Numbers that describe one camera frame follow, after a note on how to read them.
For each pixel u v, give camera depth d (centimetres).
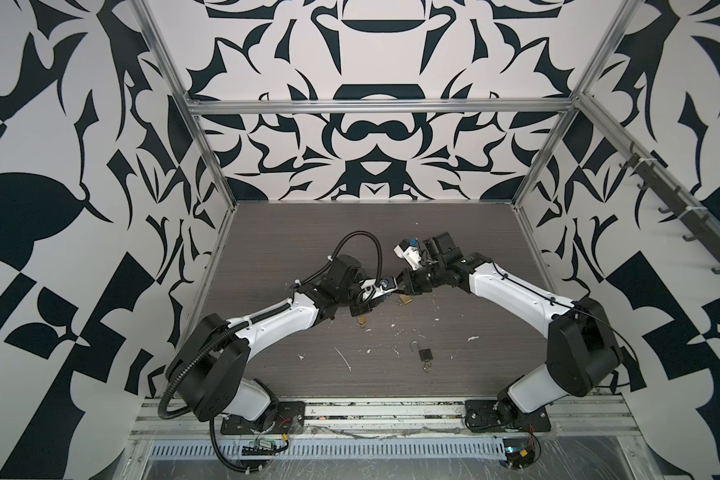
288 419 73
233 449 71
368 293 70
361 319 90
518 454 71
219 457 69
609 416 76
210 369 42
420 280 74
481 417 74
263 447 73
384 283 71
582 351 44
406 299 94
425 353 85
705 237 56
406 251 79
